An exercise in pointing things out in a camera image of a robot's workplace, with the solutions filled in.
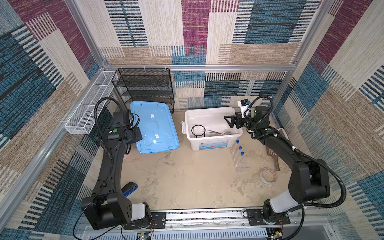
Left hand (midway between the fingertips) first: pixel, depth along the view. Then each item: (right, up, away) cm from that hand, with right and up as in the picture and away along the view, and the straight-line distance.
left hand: (134, 133), depth 79 cm
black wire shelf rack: (-5, +33, +30) cm, 45 cm away
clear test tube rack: (+62, -18, +14) cm, 66 cm away
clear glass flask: (+52, -1, +21) cm, 56 cm away
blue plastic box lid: (+10, 0, +9) cm, 14 cm away
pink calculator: (+90, -1, +23) cm, 93 cm away
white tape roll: (+73, -25, +9) cm, 78 cm away
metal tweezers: (+45, -1, +27) cm, 52 cm away
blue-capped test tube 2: (+55, -11, +6) cm, 56 cm away
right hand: (+51, +9, +7) cm, 53 cm away
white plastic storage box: (+40, +2, +27) cm, 48 cm away
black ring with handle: (+34, +1, +21) cm, 40 cm away
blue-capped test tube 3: (+56, -11, +1) cm, 57 cm away
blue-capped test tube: (+55, -9, +10) cm, 56 cm away
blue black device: (-4, -30, +3) cm, 30 cm away
